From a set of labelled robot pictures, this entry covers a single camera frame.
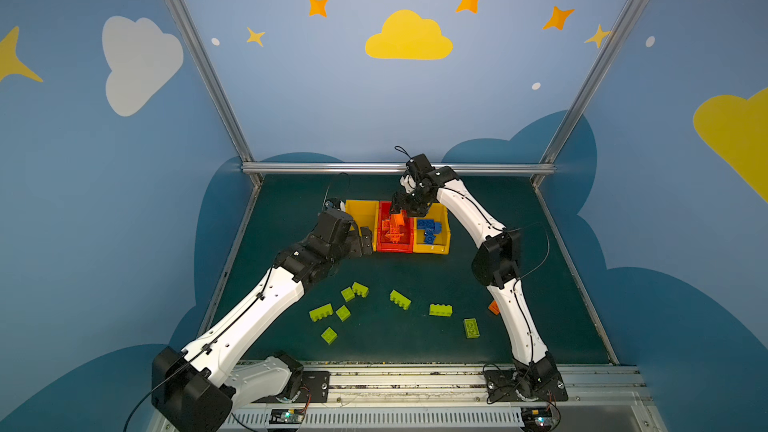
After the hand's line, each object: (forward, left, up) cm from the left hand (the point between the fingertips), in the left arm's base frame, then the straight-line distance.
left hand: (361, 236), depth 78 cm
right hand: (+18, -11, -10) cm, 23 cm away
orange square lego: (-18, -32, -3) cm, 37 cm away
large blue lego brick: (+20, -23, -21) cm, 37 cm away
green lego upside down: (-16, -32, -22) cm, 42 cm away
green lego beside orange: (-6, +1, -20) cm, 21 cm away
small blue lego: (+13, -22, -20) cm, 32 cm away
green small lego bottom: (-19, +9, -21) cm, 30 cm away
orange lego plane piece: (+16, -9, -17) cm, 25 cm away
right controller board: (-38, -44, -22) cm, 62 cm away
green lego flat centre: (-12, -23, -21) cm, 33 cm away
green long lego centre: (-9, -11, -20) cm, 25 cm away
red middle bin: (+10, -6, -19) cm, 22 cm away
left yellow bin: (+25, +1, -22) cm, 33 cm away
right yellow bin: (+16, -23, -21) cm, 35 cm away
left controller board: (-38, +17, -22) cm, 47 cm away
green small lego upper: (-7, +5, -21) cm, 22 cm away
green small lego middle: (-13, +6, -22) cm, 26 cm away
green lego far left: (-13, +12, -19) cm, 26 cm away
